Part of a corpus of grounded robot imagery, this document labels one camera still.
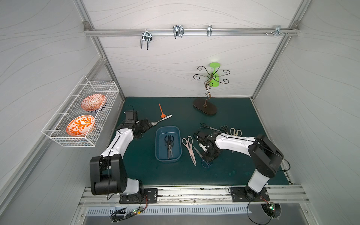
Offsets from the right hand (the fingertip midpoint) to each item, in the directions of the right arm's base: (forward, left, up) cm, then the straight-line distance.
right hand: (209, 157), depth 88 cm
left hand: (+14, +40, +13) cm, 44 cm away
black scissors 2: (+8, +26, +3) cm, 28 cm away
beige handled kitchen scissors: (+19, -20, +1) cm, 28 cm away
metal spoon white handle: (+24, +39, +2) cm, 45 cm away
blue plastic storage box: (+3, +31, +1) cm, 31 cm away
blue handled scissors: (-5, +3, +1) cm, 6 cm away
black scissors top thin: (+24, +2, 0) cm, 24 cm away
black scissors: (+8, +27, +3) cm, 28 cm away
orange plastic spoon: (+31, +34, +2) cm, 46 cm away
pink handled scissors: (+9, +13, +1) cm, 16 cm away
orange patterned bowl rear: (+13, +64, +35) cm, 74 cm away
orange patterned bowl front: (-1, +63, +35) cm, 72 cm away
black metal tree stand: (+42, +2, +4) cm, 42 cm away
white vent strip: (-30, +45, -1) cm, 54 cm away
